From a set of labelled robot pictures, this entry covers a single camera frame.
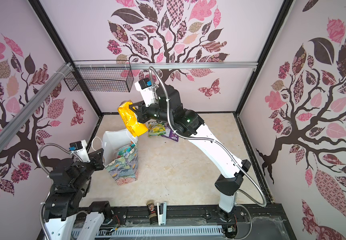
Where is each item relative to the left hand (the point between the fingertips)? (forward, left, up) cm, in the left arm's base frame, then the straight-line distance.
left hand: (104, 152), depth 67 cm
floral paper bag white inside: (-3, -7, -12) cm, 15 cm away
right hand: (+9, -16, +22) cm, 29 cm away
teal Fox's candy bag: (+5, -5, -9) cm, 12 cm away
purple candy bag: (+29, -29, -24) cm, 48 cm away
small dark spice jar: (-23, -22, -24) cm, 40 cm away
